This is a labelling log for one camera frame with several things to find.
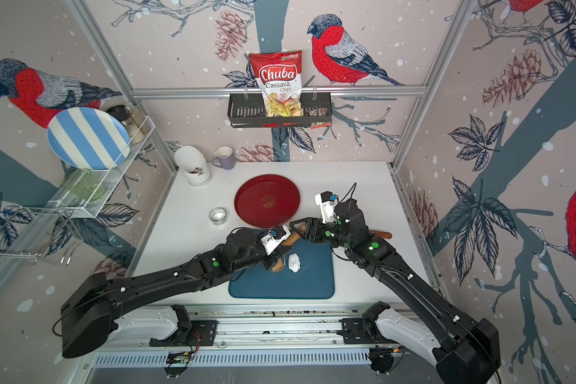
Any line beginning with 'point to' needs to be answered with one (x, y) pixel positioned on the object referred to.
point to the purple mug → (226, 155)
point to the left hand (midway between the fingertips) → (292, 239)
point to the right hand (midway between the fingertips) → (298, 223)
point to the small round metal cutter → (218, 216)
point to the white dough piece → (294, 262)
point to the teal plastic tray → (315, 278)
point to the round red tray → (267, 201)
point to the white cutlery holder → (194, 164)
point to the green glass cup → (85, 183)
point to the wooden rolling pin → (289, 242)
